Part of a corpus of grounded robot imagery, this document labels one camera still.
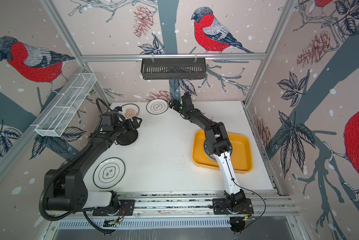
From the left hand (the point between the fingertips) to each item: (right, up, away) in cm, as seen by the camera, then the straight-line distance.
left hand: (135, 120), depth 85 cm
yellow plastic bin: (+65, -23, +7) cm, 69 cm away
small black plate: (-11, -12, +16) cm, 23 cm away
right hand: (+20, +10, +19) cm, 30 cm away
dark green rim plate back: (+45, -22, +3) cm, 50 cm away
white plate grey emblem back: (+7, +10, +34) cm, 36 cm away
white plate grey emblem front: (-16, -31, +1) cm, 34 cm away
